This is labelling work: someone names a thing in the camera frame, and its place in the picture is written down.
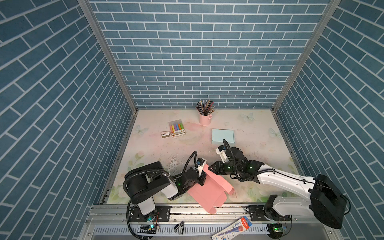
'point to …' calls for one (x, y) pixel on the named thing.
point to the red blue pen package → (242, 225)
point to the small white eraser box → (165, 134)
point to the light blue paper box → (218, 135)
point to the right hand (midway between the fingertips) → (208, 168)
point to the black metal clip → (181, 225)
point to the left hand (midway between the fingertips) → (207, 170)
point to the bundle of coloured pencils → (205, 107)
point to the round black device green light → (275, 230)
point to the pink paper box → (212, 194)
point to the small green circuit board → (150, 229)
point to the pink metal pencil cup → (205, 120)
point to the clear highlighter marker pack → (177, 128)
